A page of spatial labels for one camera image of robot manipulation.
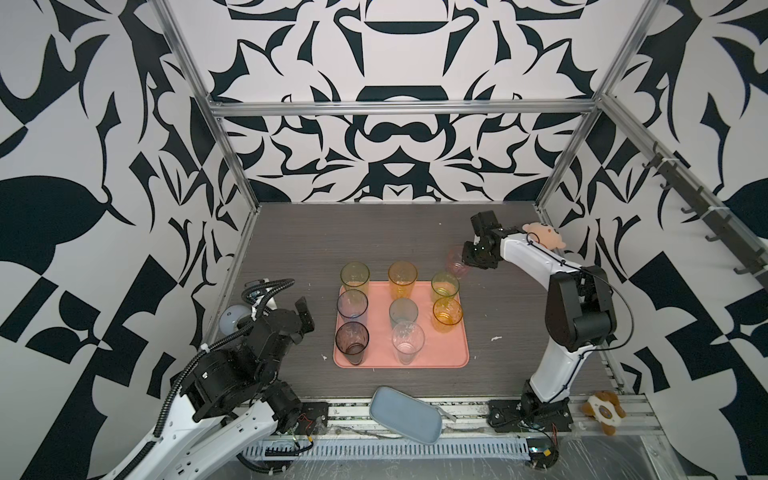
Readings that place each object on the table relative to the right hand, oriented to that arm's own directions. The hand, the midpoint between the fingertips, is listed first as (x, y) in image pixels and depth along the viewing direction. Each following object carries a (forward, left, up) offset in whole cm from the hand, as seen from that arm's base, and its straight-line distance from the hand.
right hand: (472, 255), depth 96 cm
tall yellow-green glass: (-10, +36, +6) cm, 38 cm away
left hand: (-24, +49, +19) cm, 57 cm away
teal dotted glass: (-17, +23, -2) cm, 29 cm away
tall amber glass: (-9, +23, +4) cm, 25 cm away
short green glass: (-8, +9, -4) cm, 13 cm away
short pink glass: (-2, +5, -2) cm, 6 cm away
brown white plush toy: (-42, -25, -6) cm, 49 cm away
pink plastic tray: (-27, +12, -7) cm, 30 cm away
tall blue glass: (-18, +37, +3) cm, 41 cm away
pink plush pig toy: (+8, -27, -2) cm, 29 cm away
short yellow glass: (-17, +10, -4) cm, 20 cm away
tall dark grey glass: (-26, +37, 0) cm, 45 cm away
